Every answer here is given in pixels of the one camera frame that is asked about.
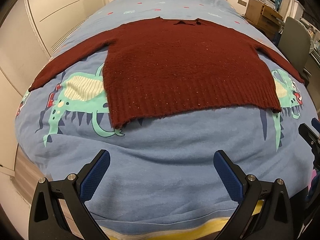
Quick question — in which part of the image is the dark red knit sweater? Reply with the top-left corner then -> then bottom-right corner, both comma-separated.
31,17 -> 300,128

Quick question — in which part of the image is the wall socket plate right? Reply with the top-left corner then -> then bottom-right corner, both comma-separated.
238,0 -> 247,7

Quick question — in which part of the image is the grey desk chair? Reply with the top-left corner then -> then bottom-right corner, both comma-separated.
278,17 -> 311,86

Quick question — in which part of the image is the wooden bedside cabinet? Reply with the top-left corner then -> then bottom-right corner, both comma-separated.
245,0 -> 283,40

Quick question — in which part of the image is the cream sliding wardrobe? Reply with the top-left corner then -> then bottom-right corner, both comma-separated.
1,0 -> 108,175

